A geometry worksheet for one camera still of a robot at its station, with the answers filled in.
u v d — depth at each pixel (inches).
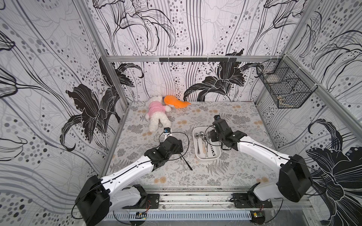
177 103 44.0
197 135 38.5
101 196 15.4
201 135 38.3
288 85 34.8
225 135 24.7
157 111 39.8
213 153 34.9
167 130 28.1
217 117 29.6
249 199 25.8
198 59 37.0
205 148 36.0
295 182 16.3
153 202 28.8
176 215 30.1
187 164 33.8
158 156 22.9
